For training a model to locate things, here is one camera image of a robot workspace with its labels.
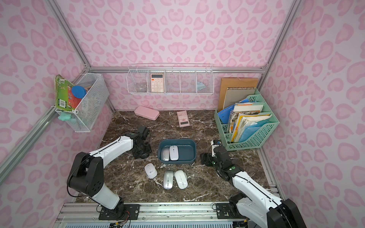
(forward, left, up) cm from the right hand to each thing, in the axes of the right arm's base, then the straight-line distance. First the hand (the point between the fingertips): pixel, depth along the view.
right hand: (205, 154), depth 85 cm
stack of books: (+13, -22, +16) cm, 30 cm away
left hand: (+4, +37, -3) cm, 37 cm away
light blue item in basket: (+44, +2, +17) cm, 47 cm away
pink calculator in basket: (+40, +31, +22) cm, 55 cm away
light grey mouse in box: (+3, +26, -6) cm, 27 cm away
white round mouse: (-9, +32, -5) cm, 34 cm away
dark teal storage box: (+8, +12, -9) cm, 16 cm away
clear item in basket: (+38, +42, +20) cm, 60 cm away
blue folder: (+28, -14, +5) cm, 31 cm away
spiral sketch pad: (+38, -21, +14) cm, 45 cm away
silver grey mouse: (-13, +22, -6) cm, 26 cm away
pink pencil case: (+40, +46, -7) cm, 61 cm away
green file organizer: (+9, -32, -1) cm, 33 cm away
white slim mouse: (-13, +14, -6) cm, 20 cm away
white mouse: (+3, +20, -6) cm, 21 cm away
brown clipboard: (+41, -21, +21) cm, 51 cm away
